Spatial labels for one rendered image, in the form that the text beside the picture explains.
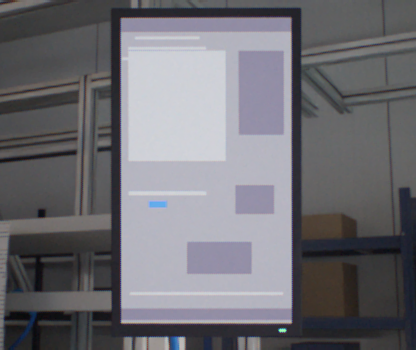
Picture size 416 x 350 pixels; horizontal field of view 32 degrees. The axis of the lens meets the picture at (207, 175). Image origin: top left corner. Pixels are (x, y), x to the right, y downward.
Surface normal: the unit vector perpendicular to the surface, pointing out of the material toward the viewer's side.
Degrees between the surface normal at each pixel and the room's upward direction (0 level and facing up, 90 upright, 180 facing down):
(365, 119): 90
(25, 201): 90
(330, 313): 90
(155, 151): 101
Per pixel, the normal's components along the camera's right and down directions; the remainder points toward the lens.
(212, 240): 0.00, 0.00
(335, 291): -0.43, -0.17
